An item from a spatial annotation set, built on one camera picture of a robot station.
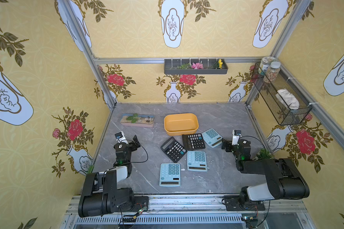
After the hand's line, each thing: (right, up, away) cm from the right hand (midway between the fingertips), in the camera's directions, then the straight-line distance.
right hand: (233, 138), depth 94 cm
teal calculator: (-13, -1, +4) cm, 13 cm away
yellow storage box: (-35, +8, +12) cm, 38 cm away
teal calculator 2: (-25, -13, -6) cm, 29 cm away
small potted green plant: (+16, -8, -8) cm, 19 cm away
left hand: (-71, 0, -4) cm, 71 cm away
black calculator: (-26, -3, +1) cm, 26 cm away
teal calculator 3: (-41, -19, -12) cm, 47 cm away
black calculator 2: (-39, -8, -1) cm, 40 cm away
